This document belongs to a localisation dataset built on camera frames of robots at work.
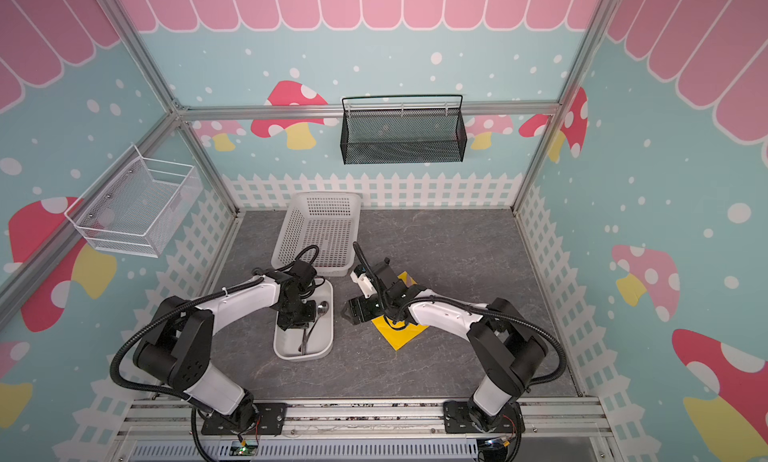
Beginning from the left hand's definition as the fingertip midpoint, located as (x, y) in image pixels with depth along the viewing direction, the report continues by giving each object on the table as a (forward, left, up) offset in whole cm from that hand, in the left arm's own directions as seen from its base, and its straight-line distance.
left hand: (307, 329), depth 88 cm
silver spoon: (+5, -4, +2) cm, 7 cm away
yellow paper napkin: (-1, -26, 0) cm, 26 cm away
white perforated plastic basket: (+41, +4, -1) cm, 41 cm away
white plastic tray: (-4, +6, -1) cm, 7 cm away
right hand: (+3, -13, +8) cm, 16 cm away
